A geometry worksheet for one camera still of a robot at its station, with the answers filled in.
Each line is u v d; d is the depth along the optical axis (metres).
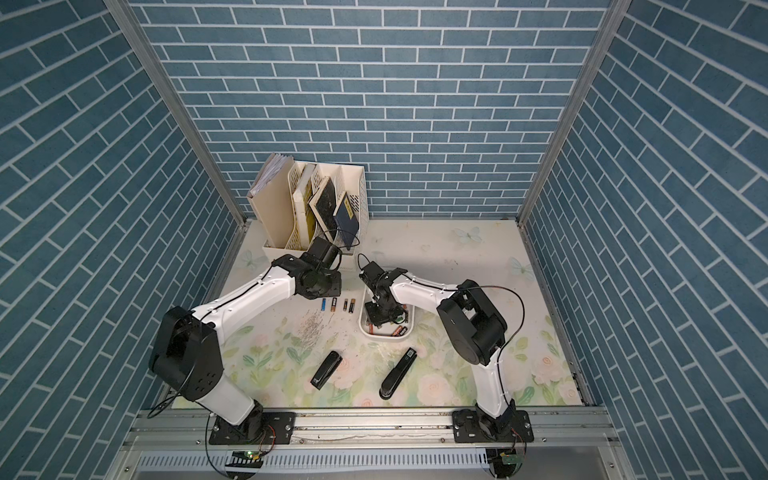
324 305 0.96
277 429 0.73
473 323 0.52
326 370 0.80
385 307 0.79
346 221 1.09
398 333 0.89
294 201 0.92
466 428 0.73
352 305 0.96
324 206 1.02
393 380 0.78
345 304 0.96
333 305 0.96
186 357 0.44
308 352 0.87
